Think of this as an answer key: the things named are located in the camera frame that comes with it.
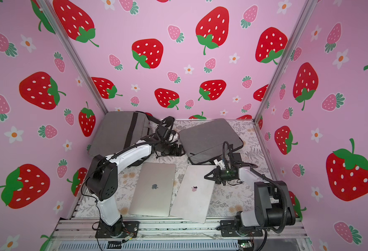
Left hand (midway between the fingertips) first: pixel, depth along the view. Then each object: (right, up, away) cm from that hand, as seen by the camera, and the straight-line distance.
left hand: (181, 152), depth 90 cm
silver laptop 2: (+7, -23, -9) cm, 25 cm away
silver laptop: (-16, -22, -4) cm, 28 cm away
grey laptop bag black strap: (-47, +13, +15) cm, 51 cm away
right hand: (+13, -14, -8) cm, 20 cm away
